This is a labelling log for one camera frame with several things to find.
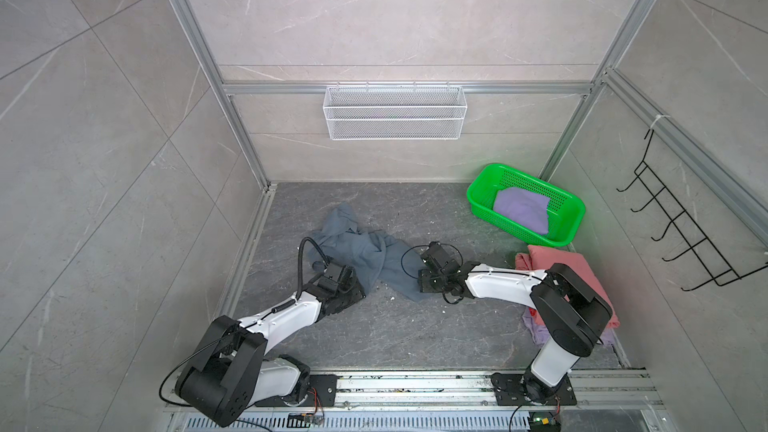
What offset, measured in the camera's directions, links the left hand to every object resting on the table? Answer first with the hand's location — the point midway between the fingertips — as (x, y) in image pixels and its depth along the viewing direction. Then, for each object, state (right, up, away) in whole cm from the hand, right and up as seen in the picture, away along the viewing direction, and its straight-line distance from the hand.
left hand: (360, 285), depth 90 cm
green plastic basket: (+74, +22, +18) cm, 79 cm away
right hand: (+20, +1, +4) cm, 21 cm away
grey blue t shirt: (+5, +8, +3) cm, 10 cm away
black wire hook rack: (+76, +11, -30) cm, 83 cm away
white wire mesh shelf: (+11, +56, +11) cm, 59 cm away
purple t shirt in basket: (+59, +24, +19) cm, 66 cm away
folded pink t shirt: (+57, +8, +2) cm, 58 cm away
